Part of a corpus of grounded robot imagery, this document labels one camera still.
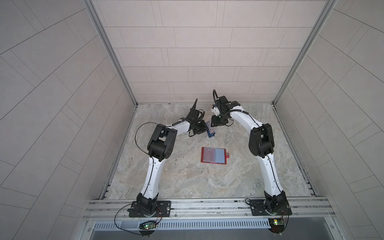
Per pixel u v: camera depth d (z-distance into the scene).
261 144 0.60
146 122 0.58
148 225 0.64
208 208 0.72
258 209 0.71
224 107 0.76
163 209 0.71
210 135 0.97
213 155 0.89
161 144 0.58
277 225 0.68
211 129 0.97
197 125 0.89
